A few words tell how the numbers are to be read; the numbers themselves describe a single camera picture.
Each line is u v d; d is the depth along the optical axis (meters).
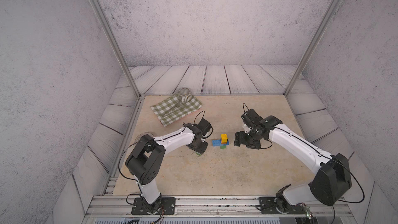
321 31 0.86
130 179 0.48
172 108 1.11
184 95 1.12
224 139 0.85
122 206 0.75
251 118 0.65
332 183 0.41
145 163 0.46
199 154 0.91
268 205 0.73
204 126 0.73
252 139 0.67
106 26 0.84
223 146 0.91
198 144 0.76
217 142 0.89
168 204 0.73
